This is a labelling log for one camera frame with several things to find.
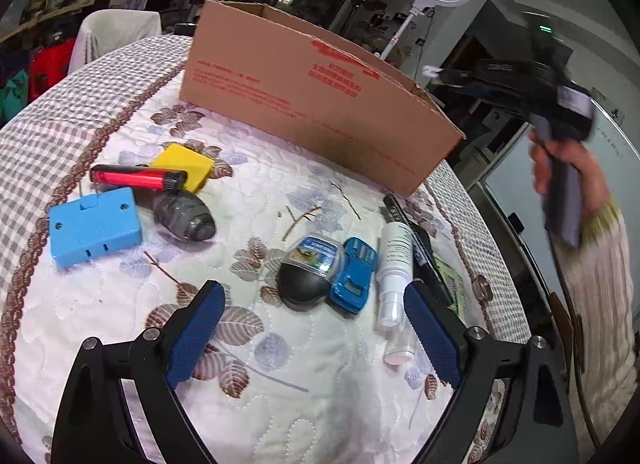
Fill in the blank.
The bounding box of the blue toy car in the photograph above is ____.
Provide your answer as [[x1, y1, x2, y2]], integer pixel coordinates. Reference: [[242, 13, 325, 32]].
[[329, 237, 379, 315]]

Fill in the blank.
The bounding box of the small clear jar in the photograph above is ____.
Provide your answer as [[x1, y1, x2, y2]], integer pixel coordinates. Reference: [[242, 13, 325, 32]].
[[384, 329, 418, 366]]

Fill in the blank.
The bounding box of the person's right forearm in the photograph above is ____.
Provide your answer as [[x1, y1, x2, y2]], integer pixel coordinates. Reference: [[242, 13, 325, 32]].
[[555, 194, 640, 445]]

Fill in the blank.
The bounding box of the white spray bottle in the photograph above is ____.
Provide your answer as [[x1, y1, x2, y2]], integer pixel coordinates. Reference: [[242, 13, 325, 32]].
[[375, 223, 415, 331]]

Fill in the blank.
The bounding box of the checked tablecloth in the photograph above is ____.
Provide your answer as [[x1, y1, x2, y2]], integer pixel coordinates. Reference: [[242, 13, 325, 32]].
[[0, 34, 531, 464]]

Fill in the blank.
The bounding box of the person's right hand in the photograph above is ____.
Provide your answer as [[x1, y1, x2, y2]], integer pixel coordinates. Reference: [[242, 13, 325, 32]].
[[529, 128, 613, 220]]

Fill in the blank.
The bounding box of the wooden shelf board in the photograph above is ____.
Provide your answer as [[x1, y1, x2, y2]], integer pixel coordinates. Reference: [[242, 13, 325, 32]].
[[0, 0, 96, 40]]

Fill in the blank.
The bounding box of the green bag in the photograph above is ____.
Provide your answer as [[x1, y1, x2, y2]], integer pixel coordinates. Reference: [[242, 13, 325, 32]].
[[0, 69, 31, 115]]

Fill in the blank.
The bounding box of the brown cardboard box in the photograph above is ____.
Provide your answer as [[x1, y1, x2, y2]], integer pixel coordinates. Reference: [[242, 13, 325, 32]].
[[179, 0, 467, 196]]

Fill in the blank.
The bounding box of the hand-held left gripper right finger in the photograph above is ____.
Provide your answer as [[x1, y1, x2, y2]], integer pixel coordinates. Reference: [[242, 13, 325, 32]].
[[402, 280, 580, 464]]

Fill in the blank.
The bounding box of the black pen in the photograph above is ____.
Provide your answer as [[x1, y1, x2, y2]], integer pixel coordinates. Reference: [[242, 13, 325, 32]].
[[383, 193, 453, 307]]

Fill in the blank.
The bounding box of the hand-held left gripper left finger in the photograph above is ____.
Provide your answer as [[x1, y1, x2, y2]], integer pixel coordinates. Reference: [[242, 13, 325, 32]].
[[50, 280, 227, 464]]

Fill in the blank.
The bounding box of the yellow plastic box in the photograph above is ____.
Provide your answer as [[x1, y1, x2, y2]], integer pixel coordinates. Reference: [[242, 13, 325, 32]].
[[150, 143, 215, 193]]

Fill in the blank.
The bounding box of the red plastic toy car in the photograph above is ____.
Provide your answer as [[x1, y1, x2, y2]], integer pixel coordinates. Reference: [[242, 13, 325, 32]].
[[29, 39, 76, 102]]

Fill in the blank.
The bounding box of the chair with white cover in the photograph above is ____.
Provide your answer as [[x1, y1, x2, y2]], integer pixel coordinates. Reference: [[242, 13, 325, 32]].
[[67, 8, 163, 75]]

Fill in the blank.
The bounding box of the red and black tube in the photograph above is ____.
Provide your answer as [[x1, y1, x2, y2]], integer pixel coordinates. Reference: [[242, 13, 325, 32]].
[[90, 164, 188, 192]]

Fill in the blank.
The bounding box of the dark grey ribbed bottle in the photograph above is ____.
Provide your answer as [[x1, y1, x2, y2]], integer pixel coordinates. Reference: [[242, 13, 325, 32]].
[[152, 193, 217, 242]]

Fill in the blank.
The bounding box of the blue plastic box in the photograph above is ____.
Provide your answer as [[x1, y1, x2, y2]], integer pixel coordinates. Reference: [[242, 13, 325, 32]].
[[48, 187, 143, 269]]

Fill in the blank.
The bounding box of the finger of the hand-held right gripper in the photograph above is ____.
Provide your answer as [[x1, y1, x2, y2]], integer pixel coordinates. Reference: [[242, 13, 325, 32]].
[[450, 83, 526, 115], [432, 67, 483, 88]]

